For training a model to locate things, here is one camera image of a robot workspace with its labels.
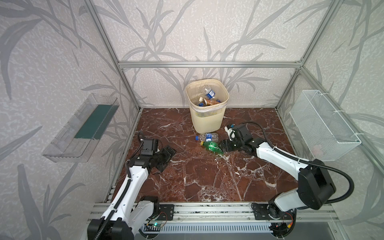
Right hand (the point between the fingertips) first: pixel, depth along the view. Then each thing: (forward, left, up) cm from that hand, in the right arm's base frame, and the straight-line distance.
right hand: (223, 139), depth 88 cm
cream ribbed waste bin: (+11, +10, +6) cm, 16 cm away
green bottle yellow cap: (-1, +6, -7) cm, 10 cm away
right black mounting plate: (-35, -16, -11) cm, 40 cm away
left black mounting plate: (-36, +30, -11) cm, 48 cm away
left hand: (-8, +27, +2) cm, 28 cm away
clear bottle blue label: (+29, +7, +11) cm, 32 cm away
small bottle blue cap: (+7, +9, -9) cm, 15 cm away
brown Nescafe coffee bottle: (+24, +8, +8) cm, 26 cm away
